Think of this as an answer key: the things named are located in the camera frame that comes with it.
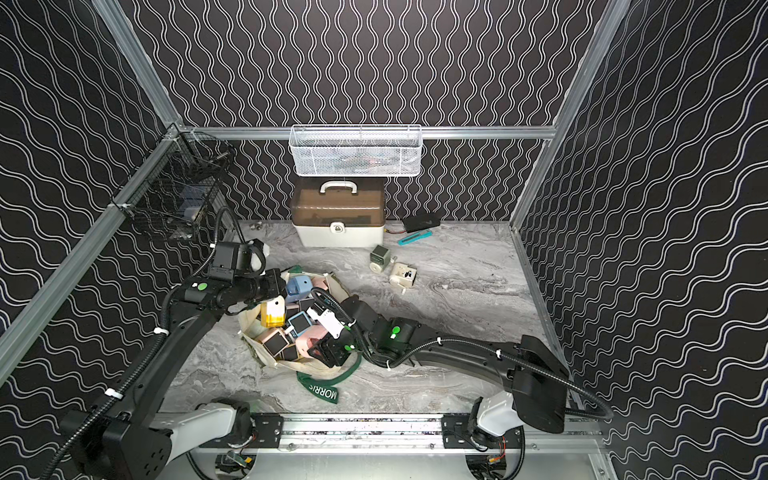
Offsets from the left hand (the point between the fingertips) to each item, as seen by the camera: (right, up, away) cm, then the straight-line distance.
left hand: (283, 277), depth 77 cm
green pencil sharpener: (+25, +5, +23) cm, 34 cm away
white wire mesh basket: (+14, +50, +49) cm, 71 cm away
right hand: (+10, -15, -5) cm, 19 cm away
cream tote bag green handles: (+9, -25, -2) cm, 26 cm away
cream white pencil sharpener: (+32, -1, +23) cm, 40 cm away
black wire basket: (-39, +25, +15) cm, 49 cm away
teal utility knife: (+38, +12, +39) cm, 56 cm away
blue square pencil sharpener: (+3, -13, +2) cm, 13 cm away
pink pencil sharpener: (+9, -13, -8) cm, 18 cm away
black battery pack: (+40, +19, +41) cm, 61 cm away
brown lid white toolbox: (+9, +22, +36) cm, 43 cm away
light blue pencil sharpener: (+1, -4, +8) cm, 9 cm away
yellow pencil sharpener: (-3, -9, 0) cm, 9 cm away
